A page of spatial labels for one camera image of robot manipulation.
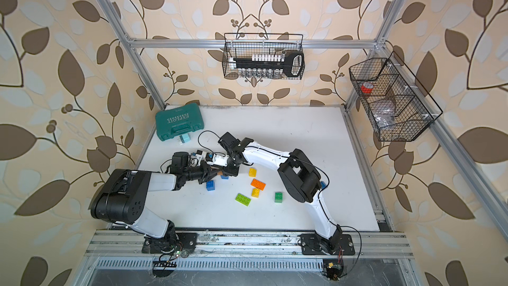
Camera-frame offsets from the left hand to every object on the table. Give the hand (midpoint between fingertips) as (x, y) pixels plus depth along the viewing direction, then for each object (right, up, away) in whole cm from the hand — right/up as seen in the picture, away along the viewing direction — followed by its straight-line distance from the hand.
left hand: (218, 167), depth 89 cm
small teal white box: (-21, +13, +16) cm, 30 cm away
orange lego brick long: (+18, -8, 0) cm, 19 cm away
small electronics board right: (+46, -34, -16) cm, 60 cm away
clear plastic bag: (+66, +24, -15) cm, 72 cm away
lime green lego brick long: (+11, -13, -4) cm, 18 cm away
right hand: (+4, -1, +3) cm, 5 cm away
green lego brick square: (+27, -11, -6) cm, 30 cm away
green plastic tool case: (-27, +22, +20) cm, 40 cm away
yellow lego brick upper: (+15, -3, +3) cm, 16 cm away
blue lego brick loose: (-3, -7, -2) cm, 8 cm away
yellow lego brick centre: (+17, -11, -2) cm, 20 cm away
